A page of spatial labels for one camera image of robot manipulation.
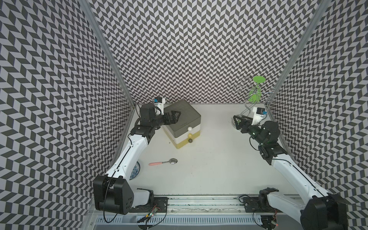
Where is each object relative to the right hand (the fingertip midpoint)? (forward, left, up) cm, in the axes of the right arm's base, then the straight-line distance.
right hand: (237, 119), depth 77 cm
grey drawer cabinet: (-1, +27, -5) cm, 28 cm away
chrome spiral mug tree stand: (+16, -12, +6) cm, 21 cm away
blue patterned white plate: (-20, +58, -23) cm, 65 cm away
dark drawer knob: (-1, +26, -21) cm, 34 cm away
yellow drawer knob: (-1, +26, -15) cm, 30 cm away
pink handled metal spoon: (-13, +37, -25) cm, 47 cm away
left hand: (+3, +34, +1) cm, 34 cm away
